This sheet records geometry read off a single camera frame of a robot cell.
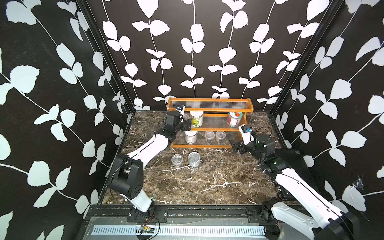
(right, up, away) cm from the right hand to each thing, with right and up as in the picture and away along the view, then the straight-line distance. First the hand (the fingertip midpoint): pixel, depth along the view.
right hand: (236, 133), depth 78 cm
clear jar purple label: (-33, -17, +10) cm, 38 cm away
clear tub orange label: (-28, +9, +11) cm, 31 cm away
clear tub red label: (-13, -3, +19) cm, 23 cm away
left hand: (-28, +10, +10) cm, 32 cm away
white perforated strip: (-51, -47, -7) cm, 70 cm away
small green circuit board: (-45, -46, -7) cm, 65 cm away
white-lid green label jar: (-21, +8, +10) cm, 24 cm away
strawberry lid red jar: (+1, +8, +10) cm, 13 cm away
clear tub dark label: (-6, -4, +19) cm, 20 cm away
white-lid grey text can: (-25, -4, +16) cm, 30 cm away
